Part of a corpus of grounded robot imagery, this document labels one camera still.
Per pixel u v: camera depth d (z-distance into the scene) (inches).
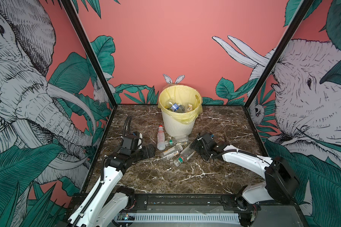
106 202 18.2
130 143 22.5
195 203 29.6
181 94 38.2
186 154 34.7
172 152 34.7
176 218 27.6
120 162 20.1
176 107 37.4
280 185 16.7
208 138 26.1
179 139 37.5
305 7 27.1
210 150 25.5
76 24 29.3
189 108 37.2
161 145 35.8
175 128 35.6
